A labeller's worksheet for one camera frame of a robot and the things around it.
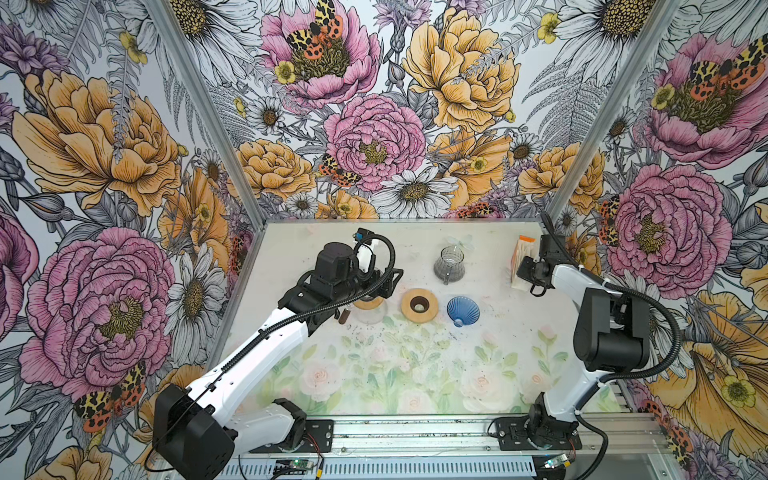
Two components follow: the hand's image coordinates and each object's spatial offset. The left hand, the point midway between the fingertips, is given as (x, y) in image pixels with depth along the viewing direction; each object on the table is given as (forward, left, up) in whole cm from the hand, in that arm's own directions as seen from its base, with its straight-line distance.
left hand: (385, 276), depth 76 cm
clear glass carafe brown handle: (+1, +7, -24) cm, 25 cm away
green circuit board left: (-36, +19, -24) cm, 47 cm away
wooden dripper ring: (-1, +5, -13) cm, 14 cm away
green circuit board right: (-37, -39, -25) cm, 59 cm away
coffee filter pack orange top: (+20, -46, -13) cm, 52 cm away
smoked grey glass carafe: (+15, -21, -17) cm, 31 cm away
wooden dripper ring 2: (+5, -11, -24) cm, 27 cm away
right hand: (+12, -45, -18) cm, 50 cm away
